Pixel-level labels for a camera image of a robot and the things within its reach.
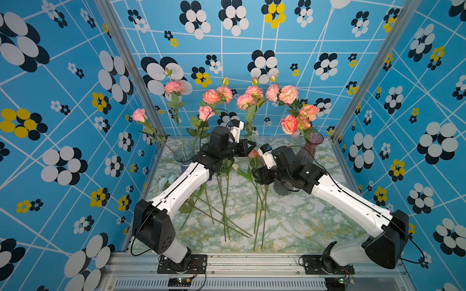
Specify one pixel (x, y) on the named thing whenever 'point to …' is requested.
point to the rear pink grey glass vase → (306, 156)
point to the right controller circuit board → (338, 284)
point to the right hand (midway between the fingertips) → (261, 169)
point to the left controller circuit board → (179, 282)
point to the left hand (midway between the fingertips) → (258, 142)
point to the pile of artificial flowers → (235, 197)
